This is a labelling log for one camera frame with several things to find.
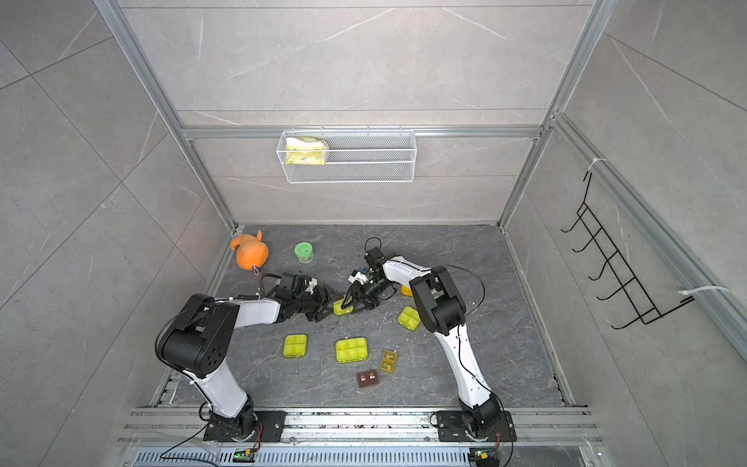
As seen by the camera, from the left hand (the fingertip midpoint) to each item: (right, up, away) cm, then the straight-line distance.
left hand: (342, 298), depth 94 cm
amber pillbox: (+21, +2, +4) cm, 22 cm away
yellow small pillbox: (+15, -16, -12) cm, 25 cm away
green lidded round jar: (-15, +15, +11) cm, 24 cm away
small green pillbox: (-1, -4, -1) cm, 4 cm away
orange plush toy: (-35, +16, +9) cm, 39 cm away
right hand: (+2, -4, 0) cm, 4 cm away
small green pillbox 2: (+22, -6, -1) cm, 23 cm away
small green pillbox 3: (-14, -13, -7) cm, 20 cm away
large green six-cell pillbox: (+4, -14, -8) cm, 17 cm away
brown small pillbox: (+9, -20, -14) cm, 26 cm away
